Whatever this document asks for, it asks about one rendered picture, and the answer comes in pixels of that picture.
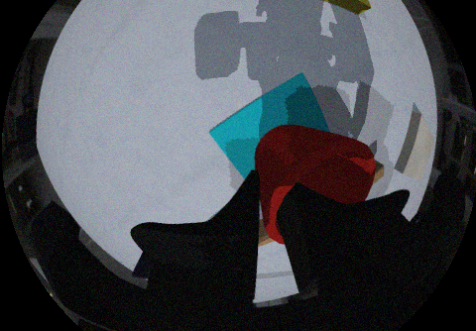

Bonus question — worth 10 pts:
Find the tan wooden bar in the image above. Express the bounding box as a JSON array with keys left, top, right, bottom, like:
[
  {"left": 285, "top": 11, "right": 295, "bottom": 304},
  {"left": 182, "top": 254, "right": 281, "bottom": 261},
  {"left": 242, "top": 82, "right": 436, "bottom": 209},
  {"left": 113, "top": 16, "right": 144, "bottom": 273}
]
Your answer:
[{"left": 259, "top": 161, "right": 385, "bottom": 247}]

